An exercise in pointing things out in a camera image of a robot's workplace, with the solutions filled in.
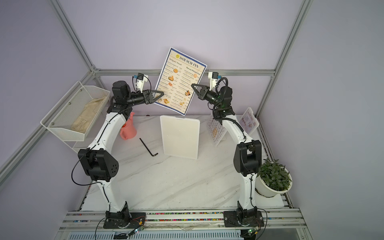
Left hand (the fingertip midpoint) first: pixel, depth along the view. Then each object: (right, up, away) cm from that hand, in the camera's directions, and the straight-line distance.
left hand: (161, 94), depth 76 cm
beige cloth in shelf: (-42, -14, +1) cm, 44 cm away
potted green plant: (+54, -41, -7) cm, 68 cm away
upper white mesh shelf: (-48, -11, +3) cm, 49 cm away
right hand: (+15, +4, +2) cm, 16 cm away
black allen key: (-12, -35, +22) cm, 44 cm away
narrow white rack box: (+54, -4, +22) cm, 59 cm away
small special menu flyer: (+52, -13, +20) cm, 57 cm away
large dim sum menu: (+9, -7, +6) cm, 13 cm away
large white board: (+9, -22, +9) cm, 25 cm away
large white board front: (+36, -23, +18) cm, 47 cm away
